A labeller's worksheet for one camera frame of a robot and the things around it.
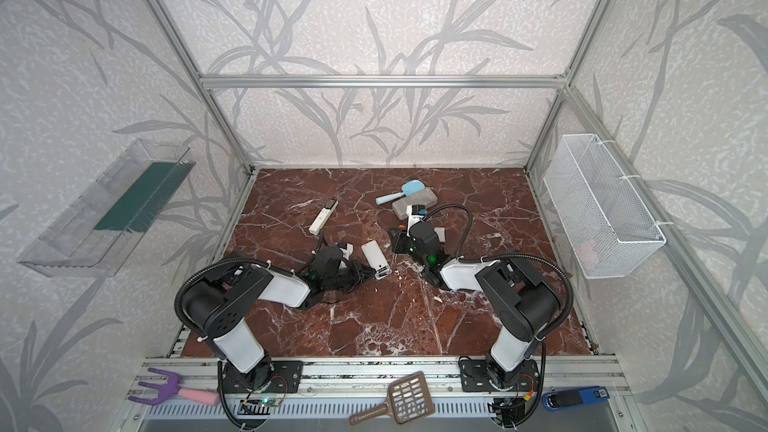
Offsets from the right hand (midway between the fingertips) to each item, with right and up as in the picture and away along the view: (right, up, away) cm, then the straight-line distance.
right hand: (390, 221), depth 91 cm
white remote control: (-5, -13, +3) cm, 14 cm away
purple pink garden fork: (-54, -40, -18) cm, 69 cm away
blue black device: (+46, -42, -17) cm, 64 cm away
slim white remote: (-22, +4, +15) cm, 27 cm away
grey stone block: (+12, +7, +17) cm, 22 cm away
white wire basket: (+46, +2, -30) cm, 55 cm away
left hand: (-3, -13, -1) cm, 14 cm away
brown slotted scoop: (+6, -41, -20) cm, 46 cm away
